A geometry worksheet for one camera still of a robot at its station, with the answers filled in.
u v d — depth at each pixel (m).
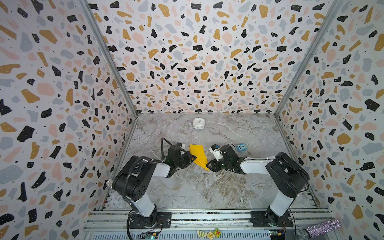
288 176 0.49
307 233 0.68
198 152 1.00
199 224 0.73
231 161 0.75
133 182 0.46
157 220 0.73
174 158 0.75
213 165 0.82
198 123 1.12
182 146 0.90
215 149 0.85
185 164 0.85
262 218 0.74
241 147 1.00
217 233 0.69
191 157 0.92
